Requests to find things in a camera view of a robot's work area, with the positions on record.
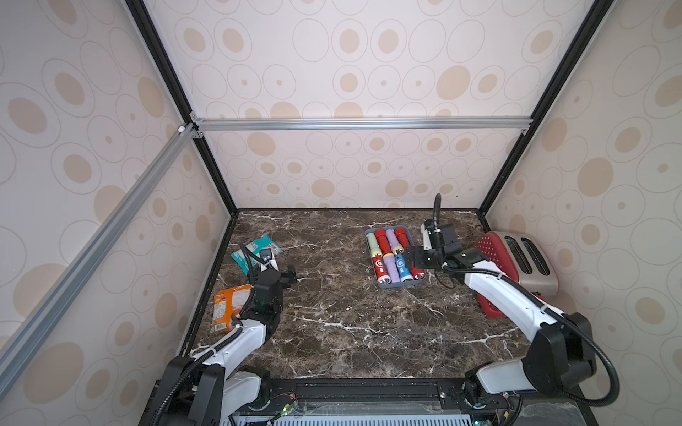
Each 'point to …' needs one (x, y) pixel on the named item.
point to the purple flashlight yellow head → (392, 267)
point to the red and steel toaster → (524, 258)
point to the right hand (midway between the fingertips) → (428, 253)
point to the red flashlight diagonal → (402, 237)
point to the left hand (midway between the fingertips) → (281, 258)
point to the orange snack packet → (227, 303)
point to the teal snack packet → (263, 243)
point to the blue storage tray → (396, 284)
